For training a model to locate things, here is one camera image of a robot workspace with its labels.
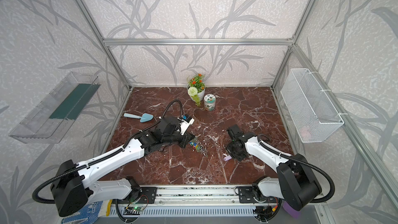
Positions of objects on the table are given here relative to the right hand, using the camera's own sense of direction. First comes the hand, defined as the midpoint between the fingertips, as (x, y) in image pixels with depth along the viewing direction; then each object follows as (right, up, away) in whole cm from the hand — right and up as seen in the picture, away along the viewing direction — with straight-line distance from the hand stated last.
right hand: (228, 148), depth 87 cm
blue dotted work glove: (-65, -24, -19) cm, 72 cm away
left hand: (-17, +11, -10) cm, 23 cm away
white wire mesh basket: (+31, +21, -26) cm, 46 cm away
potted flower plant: (-19, +35, +13) cm, 42 cm away
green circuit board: (-45, -23, -17) cm, 53 cm away
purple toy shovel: (+12, -4, -44) cm, 46 cm away
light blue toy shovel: (-54, +16, +15) cm, 58 cm away
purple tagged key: (-1, -5, -1) cm, 6 cm away
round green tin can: (-10, +26, +15) cm, 32 cm away
